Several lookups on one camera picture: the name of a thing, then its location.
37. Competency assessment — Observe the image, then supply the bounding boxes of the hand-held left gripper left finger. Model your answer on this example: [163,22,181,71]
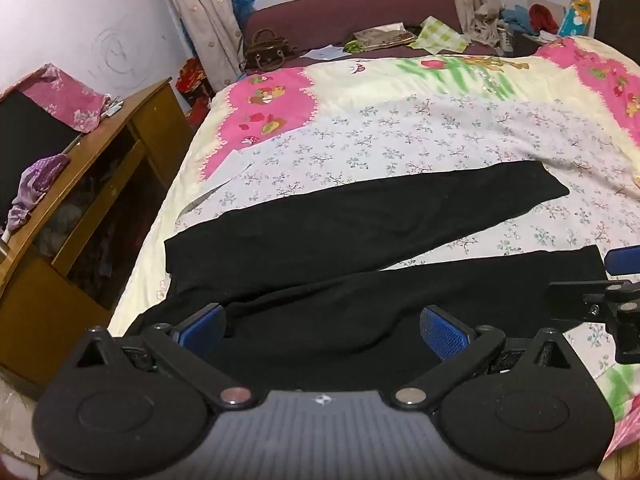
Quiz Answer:
[75,302,256,408]

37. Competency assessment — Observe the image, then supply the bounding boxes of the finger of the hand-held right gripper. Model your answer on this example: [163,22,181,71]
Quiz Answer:
[548,280,640,366]
[604,246,640,277]

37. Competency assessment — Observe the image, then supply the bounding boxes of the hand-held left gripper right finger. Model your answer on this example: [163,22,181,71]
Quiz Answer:
[392,305,568,408]

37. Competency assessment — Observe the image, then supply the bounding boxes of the black pants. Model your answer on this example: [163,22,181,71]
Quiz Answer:
[122,160,608,396]

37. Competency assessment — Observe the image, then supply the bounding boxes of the purple cloth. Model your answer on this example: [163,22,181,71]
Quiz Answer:
[5,154,71,233]

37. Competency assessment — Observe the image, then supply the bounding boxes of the wooden cabinet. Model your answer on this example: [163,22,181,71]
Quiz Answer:
[0,77,193,401]

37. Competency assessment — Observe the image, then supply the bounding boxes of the pink cartoon printed quilt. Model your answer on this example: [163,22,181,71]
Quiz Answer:
[107,35,640,461]

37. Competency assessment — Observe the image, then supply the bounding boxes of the dark wooden board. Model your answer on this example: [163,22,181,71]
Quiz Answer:
[592,0,640,68]

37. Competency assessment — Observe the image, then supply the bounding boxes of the colourful cartoon bag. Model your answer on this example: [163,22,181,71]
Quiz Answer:
[557,0,593,38]

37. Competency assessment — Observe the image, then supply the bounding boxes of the red bag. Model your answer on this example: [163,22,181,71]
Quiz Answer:
[176,57,211,121]

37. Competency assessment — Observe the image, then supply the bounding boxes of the red cloth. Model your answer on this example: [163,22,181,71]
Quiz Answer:
[529,4,560,33]

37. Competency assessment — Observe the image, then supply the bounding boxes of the black television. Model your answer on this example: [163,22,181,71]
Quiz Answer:
[0,87,83,221]

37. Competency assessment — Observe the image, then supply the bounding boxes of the blue clothes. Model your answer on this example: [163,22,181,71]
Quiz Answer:
[500,5,533,33]

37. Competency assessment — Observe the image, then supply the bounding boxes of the pink floral cloth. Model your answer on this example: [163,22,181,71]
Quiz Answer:
[0,62,113,133]

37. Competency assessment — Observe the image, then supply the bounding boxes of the brown handbag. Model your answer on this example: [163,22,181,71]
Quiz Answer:
[242,29,298,71]

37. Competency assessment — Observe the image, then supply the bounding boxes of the green checked cloth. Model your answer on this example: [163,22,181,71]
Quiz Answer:
[410,16,471,55]

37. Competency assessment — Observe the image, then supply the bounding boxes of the white papers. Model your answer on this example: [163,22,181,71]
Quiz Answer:
[300,45,353,61]

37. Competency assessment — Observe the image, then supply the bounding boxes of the beige dotted curtain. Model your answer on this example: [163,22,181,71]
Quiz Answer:
[152,0,243,81]

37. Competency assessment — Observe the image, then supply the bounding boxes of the blue plastic bag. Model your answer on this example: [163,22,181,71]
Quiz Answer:
[229,0,256,31]

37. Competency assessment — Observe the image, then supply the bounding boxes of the maroon covered bench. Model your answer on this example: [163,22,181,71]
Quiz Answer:
[240,0,501,68]

